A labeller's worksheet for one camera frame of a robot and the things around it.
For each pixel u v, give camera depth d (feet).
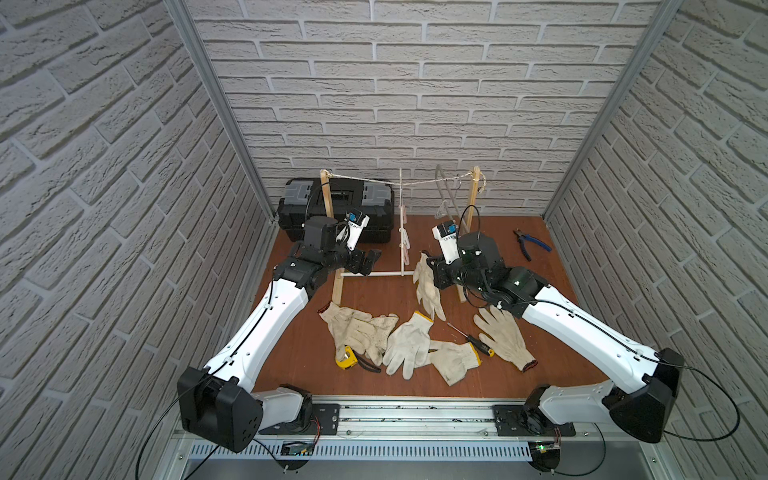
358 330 2.87
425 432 2.41
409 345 2.80
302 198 3.30
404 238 2.73
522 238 3.71
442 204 2.73
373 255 2.20
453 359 2.72
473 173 2.25
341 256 2.11
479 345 2.80
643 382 1.30
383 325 2.89
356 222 2.12
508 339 2.87
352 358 2.69
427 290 2.51
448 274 2.08
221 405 1.23
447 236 2.03
